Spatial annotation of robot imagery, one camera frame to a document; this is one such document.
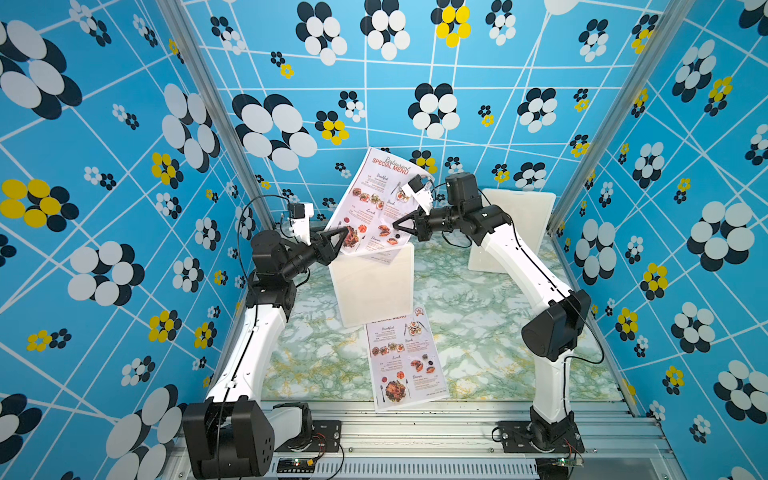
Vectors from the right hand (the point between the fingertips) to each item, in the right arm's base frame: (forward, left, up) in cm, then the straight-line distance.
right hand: (400, 222), depth 77 cm
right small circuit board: (-48, -39, -31) cm, 69 cm away
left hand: (-5, +13, +3) cm, 15 cm away
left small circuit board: (-49, +26, -35) cm, 65 cm away
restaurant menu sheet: (-24, -1, -34) cm, 41 cm away
